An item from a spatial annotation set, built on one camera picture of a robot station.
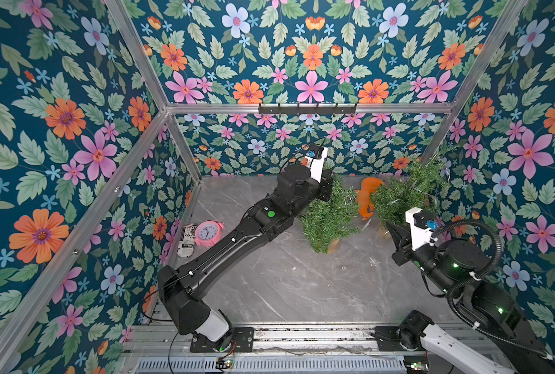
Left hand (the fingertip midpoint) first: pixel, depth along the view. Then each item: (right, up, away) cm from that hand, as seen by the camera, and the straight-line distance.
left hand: (333, 167), depth 64 cm
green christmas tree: (-1, -16, +5) cm, 17 cm away
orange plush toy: (+25, -2, +47) cm, 54 cm away
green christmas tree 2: (+28, -5, +6) cm, 29 cm away
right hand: (+15, -14, -4) cm, 21 cm away
